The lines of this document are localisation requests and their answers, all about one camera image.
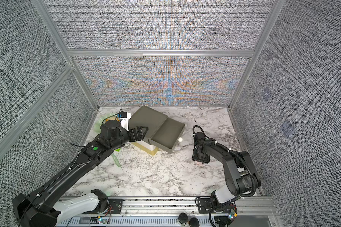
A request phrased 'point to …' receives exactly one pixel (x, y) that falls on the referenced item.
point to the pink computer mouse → (199, 163)
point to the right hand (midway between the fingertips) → (197, 155)
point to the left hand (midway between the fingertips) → (145, 127)
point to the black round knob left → (183, 218)
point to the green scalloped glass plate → (98, 123)
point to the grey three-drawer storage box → (163, 131)
